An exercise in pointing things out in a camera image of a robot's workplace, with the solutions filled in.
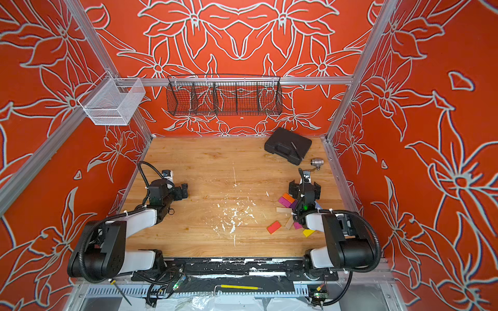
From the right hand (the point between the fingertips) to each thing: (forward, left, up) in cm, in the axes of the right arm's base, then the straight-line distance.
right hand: (305, 180), depth 91 cm
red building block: (-20, +16, -9) cm, 27 cm away
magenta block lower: (-25, +9, +8) cm, 28 cm away
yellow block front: (-23, +1, -6) cm, 24 cm away
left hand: (-2, +63, -2) cm, 63 cm away
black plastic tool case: (+25, +5, -1) cm, 25 cm away
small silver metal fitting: (+14, -10, -5) cm, 18 cm away
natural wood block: (-12, +11, -8) cm, 18 cm away
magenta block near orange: (-8, +10, -7) cm, 15 cm away
